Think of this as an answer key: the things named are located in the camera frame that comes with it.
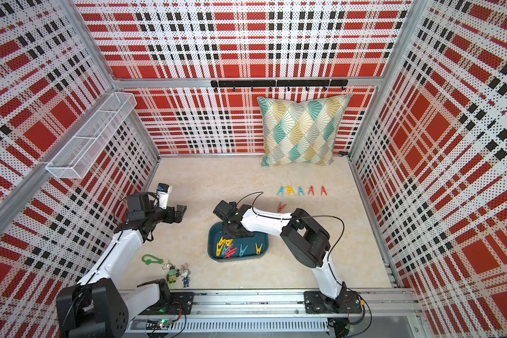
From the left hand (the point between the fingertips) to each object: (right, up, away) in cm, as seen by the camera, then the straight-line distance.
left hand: (177, 205), depth 87 cm
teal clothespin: (+45, +5, +19) cm, 49 cm away
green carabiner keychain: (-11, -21, -3) cm, 24 cm away
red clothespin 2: (+67, +5, +18) cm, 69 cm away
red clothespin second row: (+45, -3, +13) cm, 47 cm away
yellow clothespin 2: (+49, +5, +18) cm, 53 cm away
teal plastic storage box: (+30, -17, -1) cm, 35 cm away
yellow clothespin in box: (+18, -16, 0) cm, 24 cm away
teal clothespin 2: (+55, +5, +18) cm, 57 cm away
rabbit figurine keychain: (+7, -25, -9) cm, 27 cm away
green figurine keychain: (+2, -25, -9) cm, 26 cm away
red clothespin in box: (+23, -19, -3) cm, 29 cm away
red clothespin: (+60, +5, +19) cm, 63 cm away
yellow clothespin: (+34, -18, -2) cm, 39 cm away
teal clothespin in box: (+27, -18, -2) cm, 33 cm away
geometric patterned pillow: (+54, +32, +7) cm, 63 cm away
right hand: (+23, -12, +1) cm, 26 cm away
